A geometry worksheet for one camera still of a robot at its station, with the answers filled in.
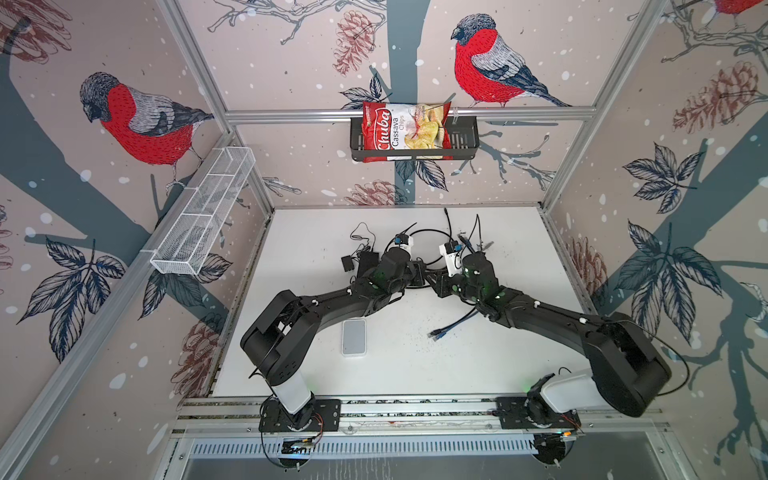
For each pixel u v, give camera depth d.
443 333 0.87
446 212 1.19
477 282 0.66
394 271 0.68
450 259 0.76
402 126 0.88
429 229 1.15
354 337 0.86
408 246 0.80
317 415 0.73
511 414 0.72
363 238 1.08
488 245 1.10
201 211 0.78
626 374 0.43
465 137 0.95
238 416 0.75
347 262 1.04
